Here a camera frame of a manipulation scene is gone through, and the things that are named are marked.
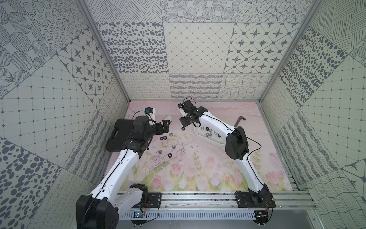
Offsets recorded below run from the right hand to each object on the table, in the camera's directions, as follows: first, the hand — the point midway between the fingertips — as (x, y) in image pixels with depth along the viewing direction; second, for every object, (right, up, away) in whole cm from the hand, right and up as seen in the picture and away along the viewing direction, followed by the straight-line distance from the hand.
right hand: (187, 121), depth 97 cm
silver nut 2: (-9, -17, -4) cm, 20 cm away
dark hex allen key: (+40, -1, +10) cm, 41 cm away
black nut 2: (-11, -22, -7) cm, 26 cm away
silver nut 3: (+11, -6, +4) cm, 13 cm away
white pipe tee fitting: (-14, +2, +10) cm, 17 cm away
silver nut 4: (+15, -10, +2) cm, 18 cm away
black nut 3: (-18, -12, +1) cm, 22 cm away
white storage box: (+13, -2, -32) cm, 34 cm away
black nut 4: (-16, -12, +1) cm, 19 cm away
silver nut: (-12, -10, +3) cm, 16 cm away
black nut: (-3, -6, +6) cm, 9 cm away
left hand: (-14, +2, -19) cm, 24 cm away
